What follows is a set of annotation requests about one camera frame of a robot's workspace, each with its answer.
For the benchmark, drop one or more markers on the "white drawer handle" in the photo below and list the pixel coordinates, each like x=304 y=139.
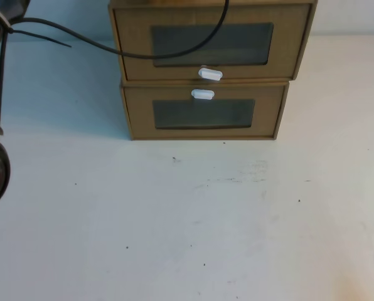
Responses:
x=209 y=74
x=202 y=94

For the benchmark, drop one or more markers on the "lower cardboard shoebox shell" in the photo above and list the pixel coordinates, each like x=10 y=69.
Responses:
x=279 y=109

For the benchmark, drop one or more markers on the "upper cardboard shoebox shell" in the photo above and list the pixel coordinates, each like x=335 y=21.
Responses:
x=303 y=40

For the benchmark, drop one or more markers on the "cardboard shoebox shell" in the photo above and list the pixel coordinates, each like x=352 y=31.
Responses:
x=279 y=109
x=303 y=40

